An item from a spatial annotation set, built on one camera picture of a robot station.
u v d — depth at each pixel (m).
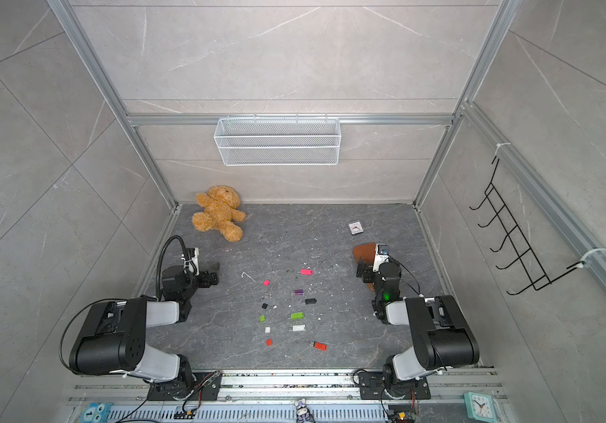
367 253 1.01
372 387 0.73
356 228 1.09
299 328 0.84
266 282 0.95
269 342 0.82
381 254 0.80
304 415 0.67
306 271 0.98
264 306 0.89
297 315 0.88
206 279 0.84
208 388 0.73
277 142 1.01
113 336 0.45
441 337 0.45
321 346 0.81
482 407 0.69
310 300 0.90
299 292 0.93
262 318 0.86
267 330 0.84
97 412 0.69
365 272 0.84
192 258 0.80
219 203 1.09
